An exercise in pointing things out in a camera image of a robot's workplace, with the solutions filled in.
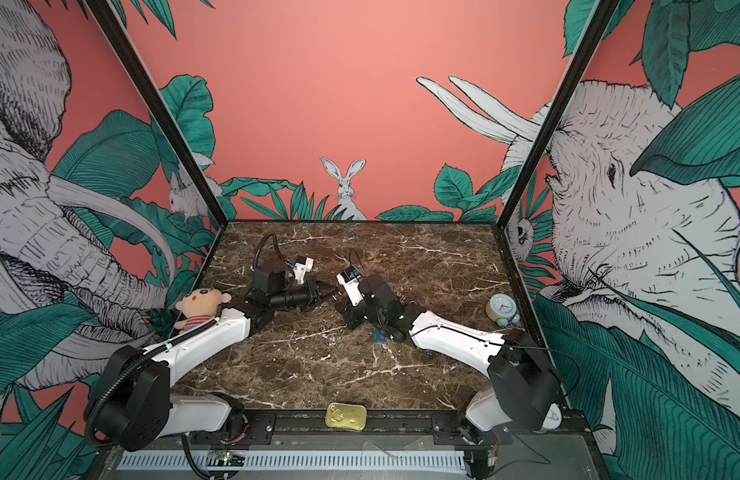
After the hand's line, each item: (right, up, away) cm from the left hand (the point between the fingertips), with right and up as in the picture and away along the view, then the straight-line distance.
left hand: (340, 286), depth 78 cm
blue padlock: (+10, -17, +10) cm, 22 cm away
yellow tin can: (+2, -31, -6) cm, 32 cm away
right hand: (-2, -5, 0) cm, 5 cm away
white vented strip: (-6, -41, -8) cm, 42 cm away
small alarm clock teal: (+49, -9, +15) cm, 52 cm away
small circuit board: (-27, -40, -8) cm, 49 cm away
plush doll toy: (-44, -7, +10) cm, 45 cm away
